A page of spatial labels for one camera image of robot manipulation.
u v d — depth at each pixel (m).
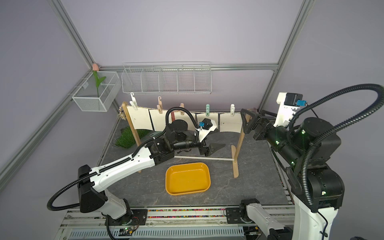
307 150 0.30
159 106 0.59
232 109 0.56
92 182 0.41
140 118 0.67
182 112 0.46
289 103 0.35
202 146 0.54
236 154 0.85
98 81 0.91
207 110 0.57
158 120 0.68
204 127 0.50
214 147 0.54
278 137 0.39
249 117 0.60
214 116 0.63
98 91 0.88
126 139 0.98
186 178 0.85
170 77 0.99
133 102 0.62
